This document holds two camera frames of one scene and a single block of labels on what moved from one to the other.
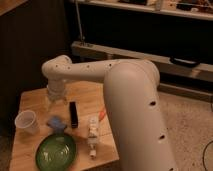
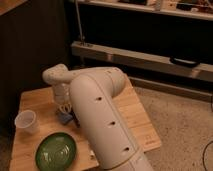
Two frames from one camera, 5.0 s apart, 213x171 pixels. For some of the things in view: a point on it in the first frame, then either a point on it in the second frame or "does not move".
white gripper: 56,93 → 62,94
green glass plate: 56,152 does not move
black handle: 184,62 does not move
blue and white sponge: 56,123 → 65,117
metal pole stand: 82,37 does not move
